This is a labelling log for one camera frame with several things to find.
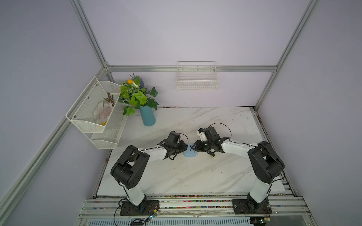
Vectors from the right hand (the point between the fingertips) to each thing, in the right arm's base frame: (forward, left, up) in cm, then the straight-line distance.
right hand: (193, 149), depth 92 cm
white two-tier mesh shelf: (+8, +53, +27) cm, 60 cm away
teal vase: (+26, +33, +6) cm, 42 cm away
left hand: (+2, +4, -1) cm, 4 cm away
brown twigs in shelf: (+19, +49, +29) cm, 60 cm away
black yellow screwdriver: (-3, -13, -3) cm, 14 cm away
